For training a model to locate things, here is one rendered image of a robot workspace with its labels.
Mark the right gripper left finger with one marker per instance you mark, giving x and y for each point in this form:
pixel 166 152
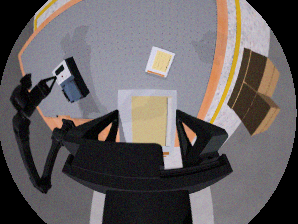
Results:
pixel 91 129

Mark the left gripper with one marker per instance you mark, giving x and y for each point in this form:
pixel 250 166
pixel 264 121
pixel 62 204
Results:
pixel 42 95

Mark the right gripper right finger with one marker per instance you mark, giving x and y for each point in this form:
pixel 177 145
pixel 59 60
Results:
pixel 209 137

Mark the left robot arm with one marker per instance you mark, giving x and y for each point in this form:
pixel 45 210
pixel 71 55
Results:
pixel 20 99

